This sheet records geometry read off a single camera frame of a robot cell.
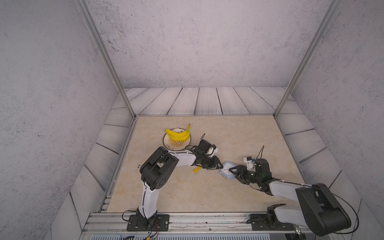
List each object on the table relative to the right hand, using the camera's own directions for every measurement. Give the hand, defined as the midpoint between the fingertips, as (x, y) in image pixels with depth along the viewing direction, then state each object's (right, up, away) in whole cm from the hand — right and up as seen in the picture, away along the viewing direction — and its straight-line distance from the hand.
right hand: (232, 172), depth 86 cm
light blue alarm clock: (-3, 0, +3) cm, 4 cm away
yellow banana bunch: (-32, +19, +17) cm, 41 cm away
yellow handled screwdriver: (-20, 0, +5) cm, 20 cm away
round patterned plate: (-34, +13, +17) cm, 40 cm away
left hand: (-4, +1, +2) cm, 5 cm away
